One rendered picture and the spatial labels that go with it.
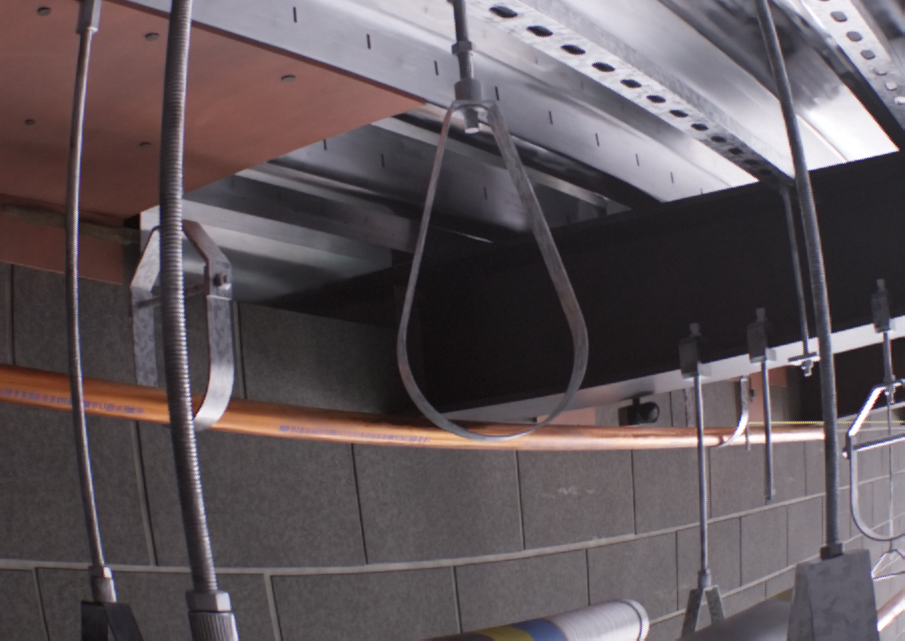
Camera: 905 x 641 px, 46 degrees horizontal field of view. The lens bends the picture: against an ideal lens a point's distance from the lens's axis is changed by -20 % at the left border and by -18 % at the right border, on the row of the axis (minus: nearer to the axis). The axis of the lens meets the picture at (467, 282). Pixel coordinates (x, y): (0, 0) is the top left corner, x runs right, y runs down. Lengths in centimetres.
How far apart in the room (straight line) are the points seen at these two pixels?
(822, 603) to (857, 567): 3
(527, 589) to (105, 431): 89
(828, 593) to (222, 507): 98
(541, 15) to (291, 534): 83
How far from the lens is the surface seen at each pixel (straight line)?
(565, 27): 93
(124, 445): 134
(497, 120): 81
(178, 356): 41
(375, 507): 167
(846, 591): 59
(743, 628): 79
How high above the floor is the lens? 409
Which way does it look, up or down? 12 degrees up
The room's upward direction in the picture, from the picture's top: 5 degrees counter-clockwise
